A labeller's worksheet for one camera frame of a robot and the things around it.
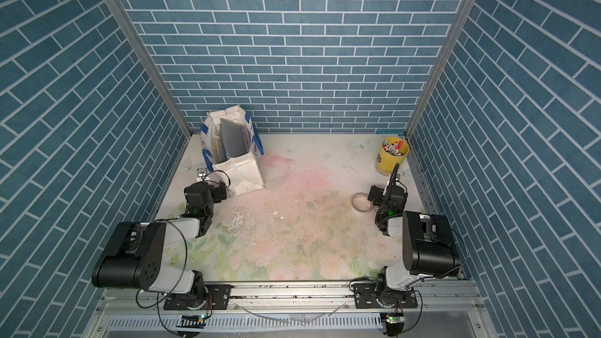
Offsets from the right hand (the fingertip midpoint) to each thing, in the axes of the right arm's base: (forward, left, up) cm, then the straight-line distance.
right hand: (388, 189), depth 95 cm
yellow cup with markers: (+15, -2, +7) cm, 17 cm away
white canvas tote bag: (-2, +58, +8) cm, 59 cm away
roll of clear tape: (-6, +11, -4) cm, 13 cm away
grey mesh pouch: (+12, +66, +12) cm, 68 cm away
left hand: (-6, +71, +4) cm, 71 cm away
